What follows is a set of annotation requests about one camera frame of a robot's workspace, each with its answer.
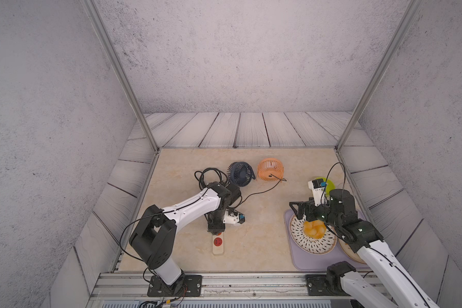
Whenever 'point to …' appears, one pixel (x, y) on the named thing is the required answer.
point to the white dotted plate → (308, 245)
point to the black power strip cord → (209, 175)
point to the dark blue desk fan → (240, 173)
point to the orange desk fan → (270, 169)
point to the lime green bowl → (329, 186)
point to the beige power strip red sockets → (218, 244)
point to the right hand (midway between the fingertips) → (301, 201)
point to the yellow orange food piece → (315, 228)
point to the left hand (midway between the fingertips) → (216, 225)
